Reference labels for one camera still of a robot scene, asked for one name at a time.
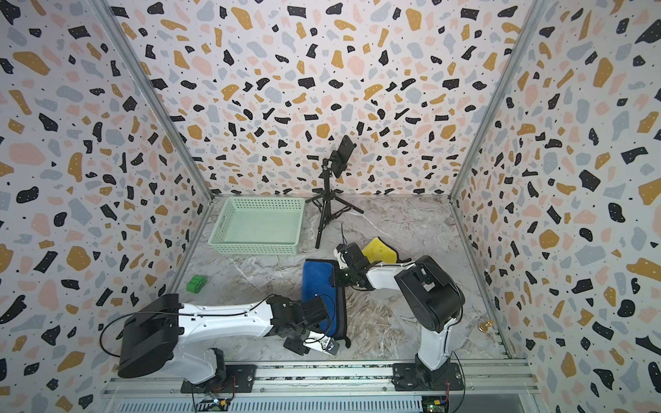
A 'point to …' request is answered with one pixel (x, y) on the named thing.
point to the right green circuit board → (435, 403)
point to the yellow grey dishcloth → (379, 250)
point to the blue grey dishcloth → (317, 280)
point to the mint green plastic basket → (258, 225)
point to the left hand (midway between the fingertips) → (316, 336)
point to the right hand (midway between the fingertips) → (330, 278)
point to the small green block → (196, 284)
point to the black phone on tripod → (340, 158)
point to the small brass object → (483, 327)
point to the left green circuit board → (213, 405)
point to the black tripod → (327, 196)
